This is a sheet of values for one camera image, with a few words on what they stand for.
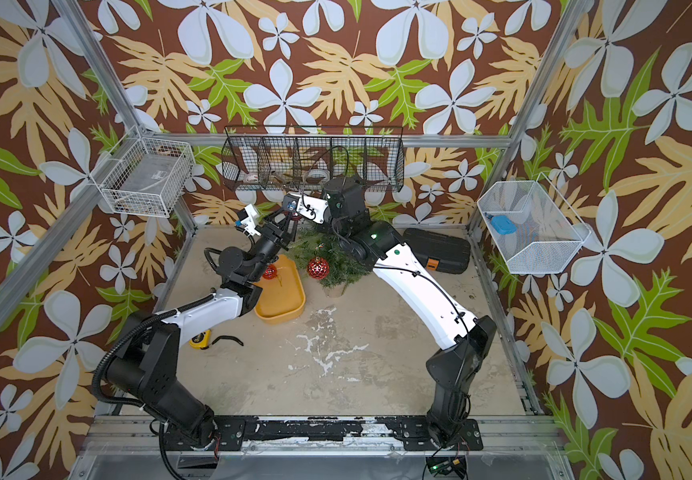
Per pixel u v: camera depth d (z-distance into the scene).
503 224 0.86
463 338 0.44
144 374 0.45
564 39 0.72
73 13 0.68
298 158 0.98
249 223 0.71
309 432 0.75
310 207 0.59
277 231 0.66
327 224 0.63
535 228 0.84
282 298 1.02
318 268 0.67
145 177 0.85
